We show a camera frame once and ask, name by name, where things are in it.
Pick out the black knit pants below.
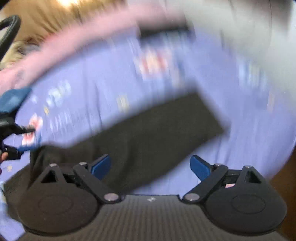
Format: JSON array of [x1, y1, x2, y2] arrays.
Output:
[[4, 93, 224, 219]]

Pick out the person's hand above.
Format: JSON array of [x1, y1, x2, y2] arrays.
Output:
[[0, 152, 9, 165]]

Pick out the pink floral quilt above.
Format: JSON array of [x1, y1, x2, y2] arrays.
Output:
[[1, 4, 186, 93]]

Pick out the cream patterned pillow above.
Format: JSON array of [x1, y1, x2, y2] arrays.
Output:
[[1, 38, 44, 70]]

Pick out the purple floral bed sheet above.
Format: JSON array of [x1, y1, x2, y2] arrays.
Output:
[[0, 25, 296, 241]]

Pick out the golden patterned curtain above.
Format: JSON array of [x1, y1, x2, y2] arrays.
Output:
[[1, 0, 125, 45]]

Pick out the folded black garment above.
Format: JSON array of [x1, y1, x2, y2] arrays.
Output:
[[139, 23, 191, 39]]

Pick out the black braided cable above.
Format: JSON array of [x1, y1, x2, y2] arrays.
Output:
[[0, 15, 22, 63]]

